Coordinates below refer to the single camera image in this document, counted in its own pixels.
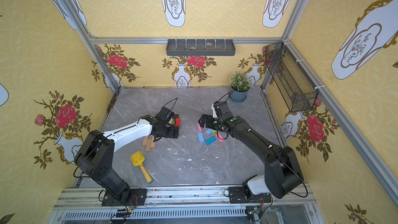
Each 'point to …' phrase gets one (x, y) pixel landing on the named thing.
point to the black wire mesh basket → (297, 89)
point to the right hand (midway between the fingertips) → (204, 124)
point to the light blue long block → (201, 137)
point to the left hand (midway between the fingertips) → (174, 133)
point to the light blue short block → (209, 131)
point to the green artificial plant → (240, 82)
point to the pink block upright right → (199, 127)
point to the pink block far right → (220, 137)
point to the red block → (178, 122)
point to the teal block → (210, 140)
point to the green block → (214, 131)
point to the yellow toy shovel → (137, 158)
